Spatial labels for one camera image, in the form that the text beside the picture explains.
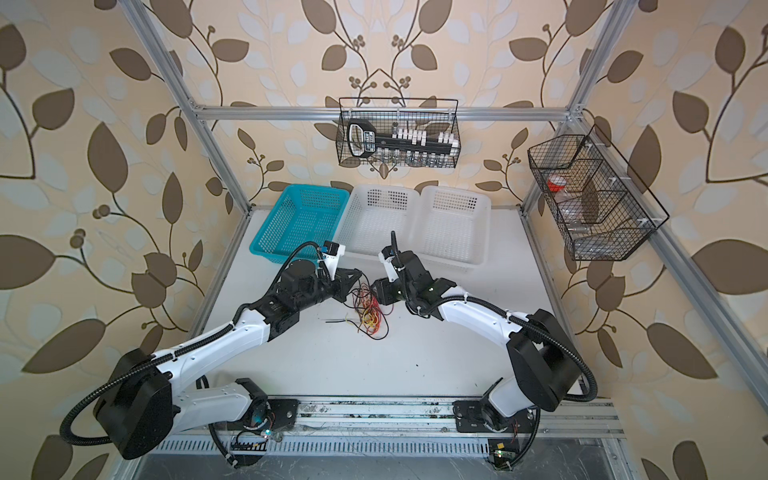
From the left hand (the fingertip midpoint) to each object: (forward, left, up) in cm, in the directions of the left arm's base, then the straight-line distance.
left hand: (362, 271), depth 78 cm
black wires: (-10, -6, -17) cm, 20 cm away
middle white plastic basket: (+41, +2, -20) cm, 46 cm away
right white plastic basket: (+35, -29, -20) cm, 49 cm away
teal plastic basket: (+40, +30, -20) cm, 54 cm away
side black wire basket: (+11, -60, +14) cm, 63 cm away
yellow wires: (-6, -2, -16) cm, 17 cm away
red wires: (-3, 0, -9) cm, 9 cm away
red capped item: (+22, -52, +13) cm, 58 cm away
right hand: (-1, -4, -8) cm, 9 cm away
